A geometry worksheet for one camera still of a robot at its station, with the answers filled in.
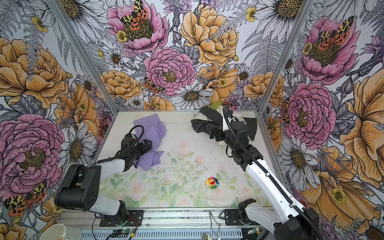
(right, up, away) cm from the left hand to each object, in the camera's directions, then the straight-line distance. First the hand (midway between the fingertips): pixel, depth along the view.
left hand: (146, 148), depth 95 cm
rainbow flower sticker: (+40, -18, -11) cm, 45 cm away
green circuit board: (-3, -35, -24) cm, 42 cm away
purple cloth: (+1, +11, +4) cm, 12 cm away
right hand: (+42, +13, -20) cm, 48 cm away
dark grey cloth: (+36, +14, +11) cm, 40 cm away
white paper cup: (-32, -34, -25) cm, 53 cm away
